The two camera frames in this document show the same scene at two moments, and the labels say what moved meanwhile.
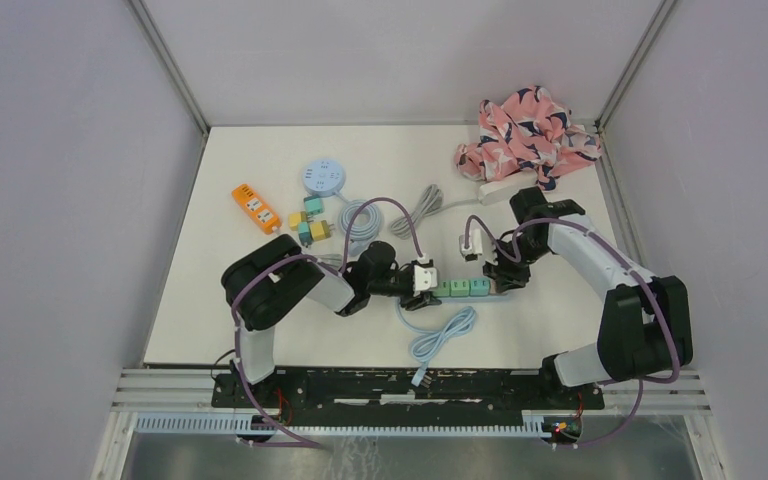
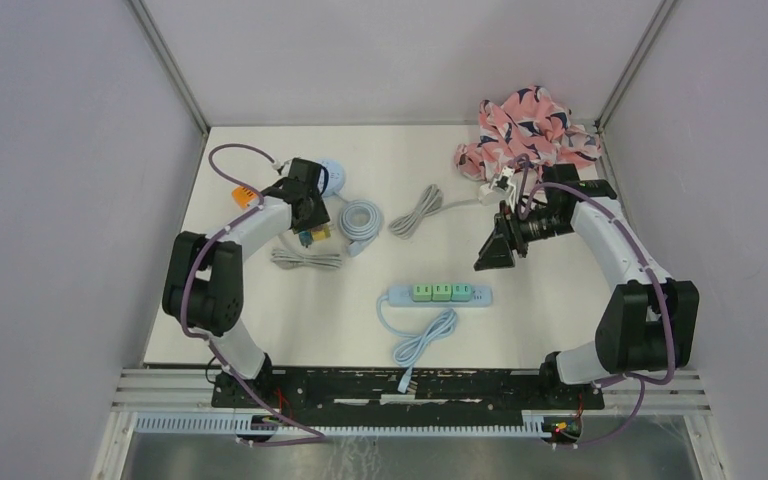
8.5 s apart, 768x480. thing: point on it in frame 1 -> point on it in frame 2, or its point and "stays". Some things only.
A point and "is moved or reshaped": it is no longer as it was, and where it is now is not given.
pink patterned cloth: [529, 132] stays
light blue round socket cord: [326, 176] stays
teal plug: [479, 287] -> [461, 292]
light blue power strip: [469, 299] is moved or reshaped
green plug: [443, 288] is moved or reshaped
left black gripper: [412, 303] -> [320, 217]
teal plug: [305, 234] stays
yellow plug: [320, 230] stays
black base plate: [395, 391] stays
